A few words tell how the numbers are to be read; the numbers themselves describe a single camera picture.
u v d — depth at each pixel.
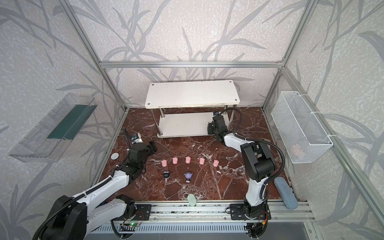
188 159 0.91
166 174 0.83
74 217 0.40
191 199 0.75
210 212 0.75
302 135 0.62
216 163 0.89
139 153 0.63
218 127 0.75
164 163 0.89
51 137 0.64
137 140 0.73
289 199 0.75
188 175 0.83
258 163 0.50
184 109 1.20
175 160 0.91
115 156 0.94
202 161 0.91
